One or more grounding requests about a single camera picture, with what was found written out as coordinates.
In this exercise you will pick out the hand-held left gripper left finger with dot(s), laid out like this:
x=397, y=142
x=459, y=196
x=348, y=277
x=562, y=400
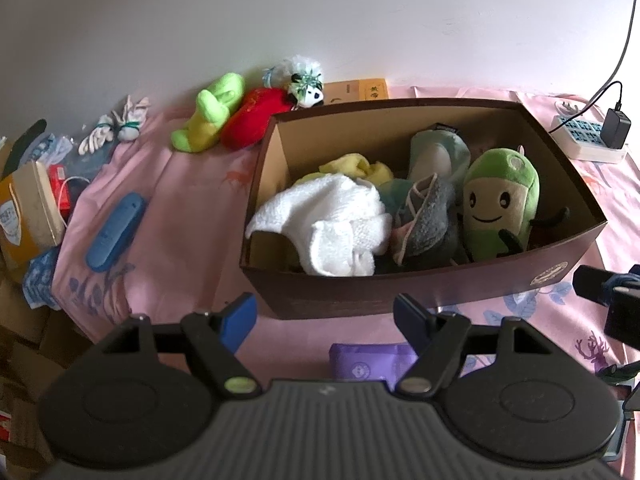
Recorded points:
x=240, y=317

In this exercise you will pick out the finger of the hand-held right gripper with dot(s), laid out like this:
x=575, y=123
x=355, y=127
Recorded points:
x=590, y=282

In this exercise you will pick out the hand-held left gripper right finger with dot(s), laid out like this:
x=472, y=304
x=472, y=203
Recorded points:
x=412, y=320

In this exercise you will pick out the brown cardboard box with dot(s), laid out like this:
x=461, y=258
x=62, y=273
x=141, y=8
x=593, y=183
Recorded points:
x=350, y=295

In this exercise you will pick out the grey fleece cloth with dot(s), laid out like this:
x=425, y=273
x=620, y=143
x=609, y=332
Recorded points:
x=430, y=215

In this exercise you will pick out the white towel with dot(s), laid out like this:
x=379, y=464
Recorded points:
x=335, y=220

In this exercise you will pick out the teal plush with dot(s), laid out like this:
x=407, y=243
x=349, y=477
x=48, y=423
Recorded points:
x=395, y=192

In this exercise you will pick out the green mustache plush toy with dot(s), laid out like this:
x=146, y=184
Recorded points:
x=500, y=180

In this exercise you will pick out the light green cloth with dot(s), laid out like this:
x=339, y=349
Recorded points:
x=435, y=155

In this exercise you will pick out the purple tissue packet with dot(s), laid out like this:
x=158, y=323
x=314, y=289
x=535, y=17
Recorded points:
x=370, y=362

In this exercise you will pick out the pink printed bedsheet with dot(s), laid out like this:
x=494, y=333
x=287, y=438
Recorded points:
x=175, y=200

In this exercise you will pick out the white power strip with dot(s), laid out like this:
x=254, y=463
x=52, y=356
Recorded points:
x=580, y=135

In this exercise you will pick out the blue oblong case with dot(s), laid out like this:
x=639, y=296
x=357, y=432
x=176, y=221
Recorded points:
x=112, y=235

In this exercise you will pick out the black charger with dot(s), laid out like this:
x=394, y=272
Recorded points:
x=615, y=127

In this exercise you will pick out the blue patterned packet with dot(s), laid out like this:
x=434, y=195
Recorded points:
x=42, y=275

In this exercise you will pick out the red plush toy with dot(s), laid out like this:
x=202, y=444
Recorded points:
x=255, y=115

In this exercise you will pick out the lime green plush toy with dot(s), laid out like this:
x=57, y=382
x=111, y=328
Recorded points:
x=210, y=110

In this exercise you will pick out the brown cardboard carton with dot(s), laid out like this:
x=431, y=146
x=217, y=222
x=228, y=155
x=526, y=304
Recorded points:
x=30, y=350

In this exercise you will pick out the red small packet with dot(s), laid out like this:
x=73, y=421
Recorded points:
x=59, y=180

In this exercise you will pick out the white tied glove pair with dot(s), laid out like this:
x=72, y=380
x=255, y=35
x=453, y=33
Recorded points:
x=100, y=137

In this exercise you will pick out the small panda plush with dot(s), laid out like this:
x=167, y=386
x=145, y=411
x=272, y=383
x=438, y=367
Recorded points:
x=312, y=95

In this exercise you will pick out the orange flat box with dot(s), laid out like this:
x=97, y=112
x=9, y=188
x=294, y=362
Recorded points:
x=355, y=91

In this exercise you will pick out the yellow paper bag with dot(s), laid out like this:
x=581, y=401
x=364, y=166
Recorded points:
x=25, y=210

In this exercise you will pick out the clear plastic bag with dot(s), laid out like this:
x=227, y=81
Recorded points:
x=55, y=147

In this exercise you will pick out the white green pompom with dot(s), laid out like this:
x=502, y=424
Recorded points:
x=300, y=67

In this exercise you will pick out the black curved object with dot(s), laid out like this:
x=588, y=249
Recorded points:
x=27, y=140

